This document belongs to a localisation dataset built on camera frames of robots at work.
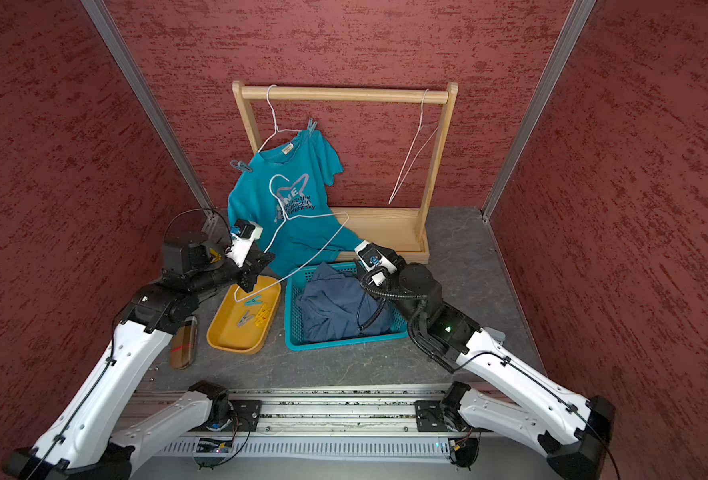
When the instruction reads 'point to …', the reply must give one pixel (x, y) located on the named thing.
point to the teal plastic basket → (296, 282)
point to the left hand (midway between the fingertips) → (269, 260)
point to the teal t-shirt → (287, 195)
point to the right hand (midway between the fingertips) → (367, 257)
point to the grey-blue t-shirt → (335, 306)
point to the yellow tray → (223, 332)
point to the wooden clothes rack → (388, 234)
